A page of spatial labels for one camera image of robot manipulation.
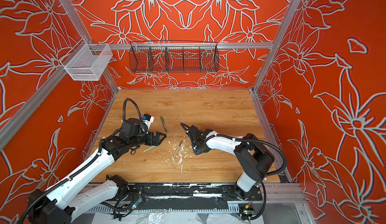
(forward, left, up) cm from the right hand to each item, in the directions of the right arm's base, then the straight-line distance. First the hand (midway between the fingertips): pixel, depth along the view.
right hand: (197, 148), depth 88 cm
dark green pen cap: (+21, +23, +1) cm, 31 cm away
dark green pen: (+15, +21, +1) cm, 26 cm away
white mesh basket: (+44, +68, +33) cm, 88 cm away
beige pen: (0, +12, +1) cm, 12 cm away
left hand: (+2, +20, +16) cm, 26 cm away
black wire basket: (+54, +21, +29) cm, 65 cm away
